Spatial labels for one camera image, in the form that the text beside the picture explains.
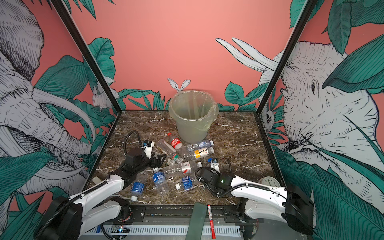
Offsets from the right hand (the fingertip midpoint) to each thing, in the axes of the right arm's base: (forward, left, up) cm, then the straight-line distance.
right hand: (207, 178), depth 80 cm
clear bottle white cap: (+25, +3, -5) cm, 25 cm away
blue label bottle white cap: (-1, +27, 0) cm, 27 cm away
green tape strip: (-24, +7, -5) cm, 25 cm away
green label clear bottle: (+12, +19, -2) cm, 23 cm away
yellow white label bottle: (+16, +3, 0) cm, 16 cm away
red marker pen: (-23, -2, -4) cm, 24 cm away
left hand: (+13, +27, +5) cm, 30 cm away
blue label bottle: (-5, +37, +1) cm, 37 cm away
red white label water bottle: (+6, +13, 0) cm, 14 cm away
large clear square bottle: (+21, +26, -5) cm, 34 cm away
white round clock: (-1, -35, -2) cm, 35 cm away
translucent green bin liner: (+47, +8, +8) cm, 48 cm away
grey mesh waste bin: (+30, +11, 0) cm, 32 cm away
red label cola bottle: (+22, +19, 0) cm, 29 cm away
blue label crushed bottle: (-3, +11, -1) cm, 11 cm away
